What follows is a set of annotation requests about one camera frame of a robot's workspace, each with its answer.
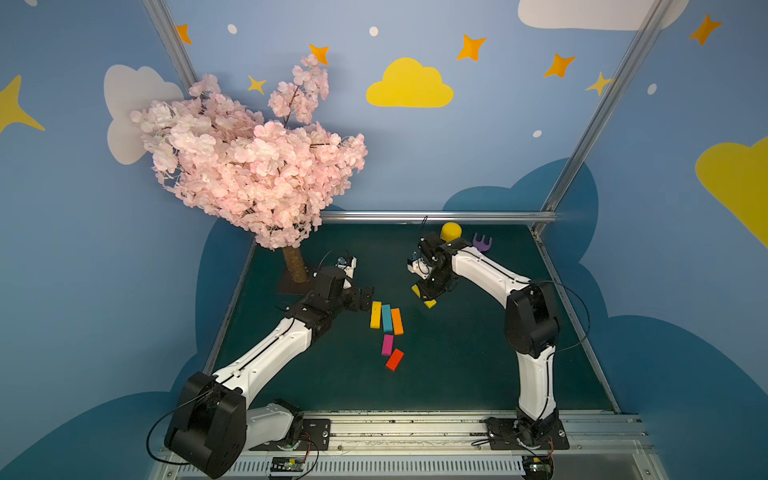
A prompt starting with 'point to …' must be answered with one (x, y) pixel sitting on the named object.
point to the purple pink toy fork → (482, 245)
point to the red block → (395, 359)
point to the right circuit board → (538, 467)
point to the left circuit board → (287, 466)
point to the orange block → (397, 321)
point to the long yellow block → (376, 315)
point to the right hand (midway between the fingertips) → (430, 292)
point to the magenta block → (388, 345)
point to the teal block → (387, 318)
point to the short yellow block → (430, 303)
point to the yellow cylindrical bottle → (450, 231)
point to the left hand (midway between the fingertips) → (358, 281)
